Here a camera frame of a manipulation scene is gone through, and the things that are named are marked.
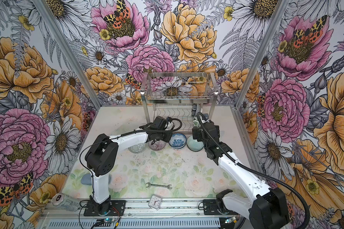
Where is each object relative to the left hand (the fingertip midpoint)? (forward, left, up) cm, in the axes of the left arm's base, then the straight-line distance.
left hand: (169, 138), depth 95 cm
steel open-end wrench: (-27, +11, -5) cm, 29 cm away
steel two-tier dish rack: (+39, -9, +2) cm, 40 cm away
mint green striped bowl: (-4, -16, -2) cm, 16 cm away
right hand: (-4, -20, +14) cm, 25 cm away
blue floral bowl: (0, -6, -3) cm, 6 cm away
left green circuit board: (-43, +32, -8) cm, 55 cm away
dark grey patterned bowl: (+22, -19, +6) cm, 30 cm away
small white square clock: (-36, +7, -4) cm, 36 cm away
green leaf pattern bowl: (+14, -19, -1) cm, 24 cm away
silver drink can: (-37, +46, +7) cm, 59 cm away
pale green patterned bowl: (-4, +21, -5) cm, 22 cm away
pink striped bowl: (-2, +8, -4) cm, 9 cm away
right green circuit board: (-44, -31, -6) cm, 54 cm away
